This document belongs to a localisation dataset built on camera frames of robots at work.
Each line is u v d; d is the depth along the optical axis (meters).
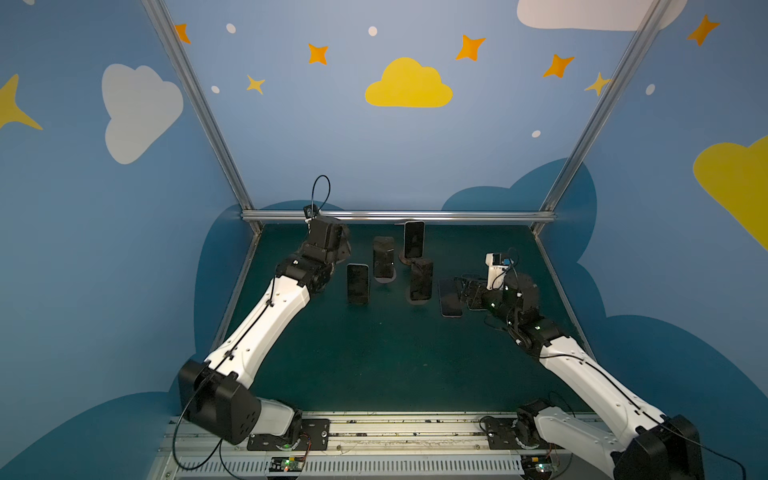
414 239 1.16
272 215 1.14
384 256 1.02
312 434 0.74
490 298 0.70
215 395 0.39
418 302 1.02
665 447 0.39
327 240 0.57
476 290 0.70
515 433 0.73
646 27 0.72
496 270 0.71
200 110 0.84
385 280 1.05
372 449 0.74
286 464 0.71
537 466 0.71
